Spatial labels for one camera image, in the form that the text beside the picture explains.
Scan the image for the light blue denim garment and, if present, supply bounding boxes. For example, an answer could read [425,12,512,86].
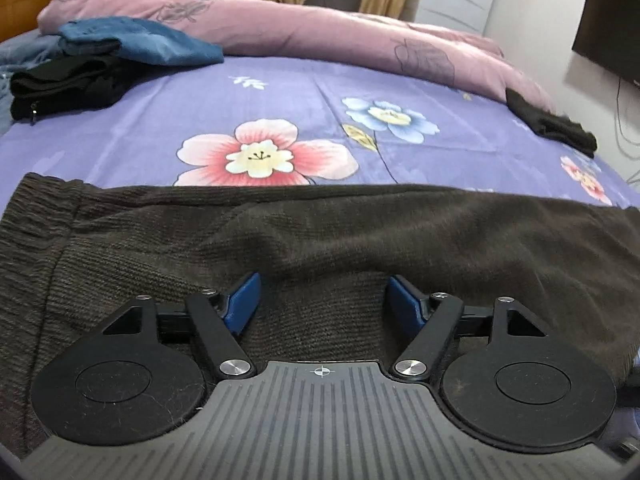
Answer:
[0,29,61,134]

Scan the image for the blue folded garment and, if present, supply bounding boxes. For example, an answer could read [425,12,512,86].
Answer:
[58,16,224,67]

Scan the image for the purple floral bed sheet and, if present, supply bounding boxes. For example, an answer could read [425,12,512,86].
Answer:
[1,56,639,208]

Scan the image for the pink quilt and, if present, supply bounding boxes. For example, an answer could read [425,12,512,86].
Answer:
[37,0,553,110]

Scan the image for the small black folded garment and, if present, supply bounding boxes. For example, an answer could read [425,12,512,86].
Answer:
[506,88,598,158]

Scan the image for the black folded garment with zipper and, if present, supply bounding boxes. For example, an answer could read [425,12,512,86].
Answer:
[10,55,151,122]

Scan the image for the black wall television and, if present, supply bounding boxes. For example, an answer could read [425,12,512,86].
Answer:
[572,0,640,87]

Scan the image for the dark brown knit pants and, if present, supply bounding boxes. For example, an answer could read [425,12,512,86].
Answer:
[1,174,639,456]

